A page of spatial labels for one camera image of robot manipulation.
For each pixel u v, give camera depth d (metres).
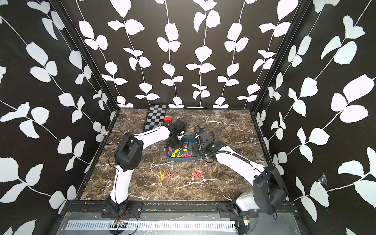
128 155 0.54
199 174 0.86
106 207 0.73
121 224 0.70
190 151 0.76
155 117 1.12
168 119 1.12
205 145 0.64
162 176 0.85
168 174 0.86
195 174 0.86
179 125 0.82
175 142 0.85
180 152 0.95
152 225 0.70
